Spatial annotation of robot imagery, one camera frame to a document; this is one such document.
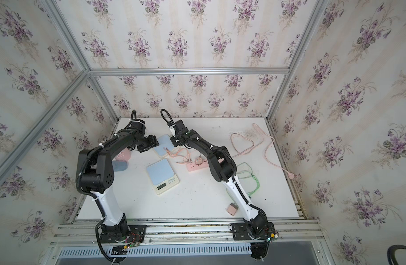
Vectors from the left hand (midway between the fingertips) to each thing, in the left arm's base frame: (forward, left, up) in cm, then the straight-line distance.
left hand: (155, 145), depth 98 cm
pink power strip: (-13, -22, -4) cm, 26 cm away
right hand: (+7, -13, -1) cm, 15 cm away
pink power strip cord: (-17, -80, -6) cm, 82 cm away
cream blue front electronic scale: (-17, -6, -6) cm, 19 cm away
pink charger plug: (-11, -27, +1) cm, 29 cm away
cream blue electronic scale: (+1, -5, -2) cm, 6 cm away
